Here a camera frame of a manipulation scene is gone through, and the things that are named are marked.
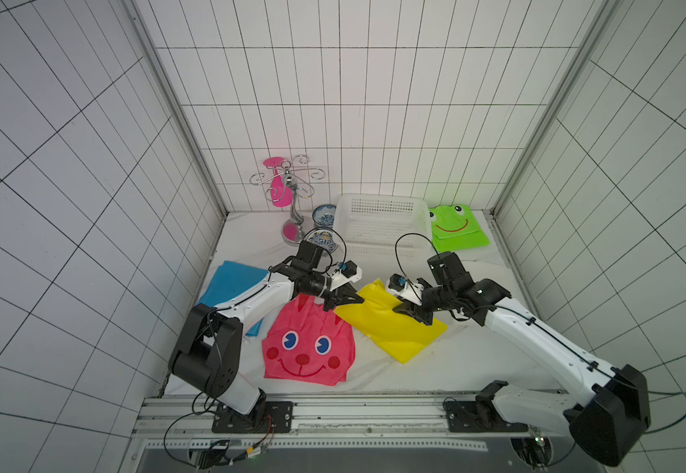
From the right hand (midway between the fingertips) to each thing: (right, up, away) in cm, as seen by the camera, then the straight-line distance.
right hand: (388, 302), depth 77 cm
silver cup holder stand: (-30, +20, +36) cm, 51 cm away
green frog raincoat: (+32, +21, +37) cm, 53 cm away
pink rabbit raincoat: (-22, -13, +7) cm, 27 cm away
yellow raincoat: (+5, -10, +4) cm, 12 cm away
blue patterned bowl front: (-20, +17, +31) cm, 40 cm away
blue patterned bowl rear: (-21, +26, +40) cm, 52 cm away
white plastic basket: (+3, +22, +37) cm, 43 cm away
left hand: (-9, 0, +2) cm, 9 cm away
